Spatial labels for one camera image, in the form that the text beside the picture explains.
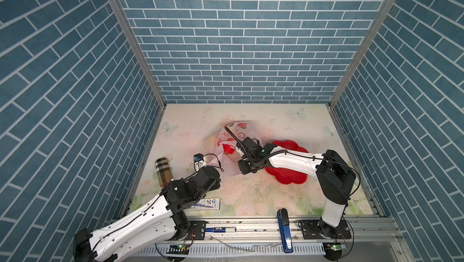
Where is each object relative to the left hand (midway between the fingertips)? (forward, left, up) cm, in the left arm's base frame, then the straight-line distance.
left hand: (222, 178), depth 76 cm
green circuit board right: (-23, -46, -12) cm, 53 cm away
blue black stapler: (-13, -26, -8) cm, 30 cm away
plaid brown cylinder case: (+7, +30, -10) cm, 32 cm away
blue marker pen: (-17, 0, -12) cm, 21 cm away
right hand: (+8, -8, -8) cm, 14 cm away
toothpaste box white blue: (-7, +5, -12) cm, 15 cm away
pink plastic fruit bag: (+17, 0, +1) cm, 17 cm away
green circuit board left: (-23, +17, -16) cm, 33 cm away
